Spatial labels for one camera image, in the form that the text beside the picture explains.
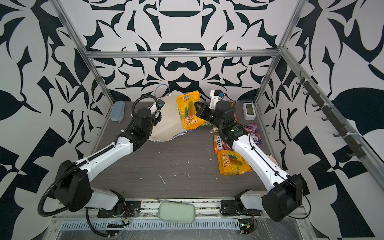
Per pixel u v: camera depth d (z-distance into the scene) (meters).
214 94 0.66
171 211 0.72
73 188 0.42
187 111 0.75
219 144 0.94
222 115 0.53
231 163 0.84
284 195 0.39
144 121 0.59
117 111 1.17
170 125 1.04
